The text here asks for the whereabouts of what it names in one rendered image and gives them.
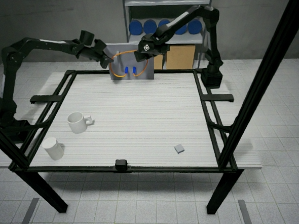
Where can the white cylinder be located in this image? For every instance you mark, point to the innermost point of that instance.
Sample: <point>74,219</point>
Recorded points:
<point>53,148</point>

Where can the white mug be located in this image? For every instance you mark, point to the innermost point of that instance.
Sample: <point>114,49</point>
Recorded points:
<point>80,126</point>

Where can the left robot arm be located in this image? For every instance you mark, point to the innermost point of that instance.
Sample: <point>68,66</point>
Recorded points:
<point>13,56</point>

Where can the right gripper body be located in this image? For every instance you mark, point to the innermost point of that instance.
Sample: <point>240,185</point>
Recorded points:
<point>141,56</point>

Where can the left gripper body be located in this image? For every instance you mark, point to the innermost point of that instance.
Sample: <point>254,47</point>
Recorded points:
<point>104,60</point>

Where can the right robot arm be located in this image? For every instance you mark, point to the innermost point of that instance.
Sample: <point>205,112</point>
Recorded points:
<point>210,15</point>

